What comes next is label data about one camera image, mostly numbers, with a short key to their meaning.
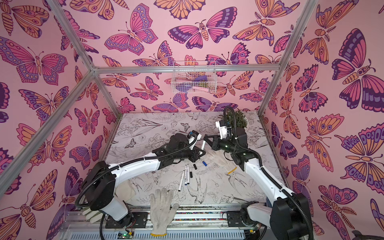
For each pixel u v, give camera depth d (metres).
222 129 0.70
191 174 0.88
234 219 0.73
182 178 0.87
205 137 0.76
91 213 0.76
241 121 0.92
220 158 0.95
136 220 0.73
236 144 0.61
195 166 0.92
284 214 0.39
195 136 0.70
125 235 0.72
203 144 0.76
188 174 0.88
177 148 0.64
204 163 0.93
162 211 0.76
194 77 0.96
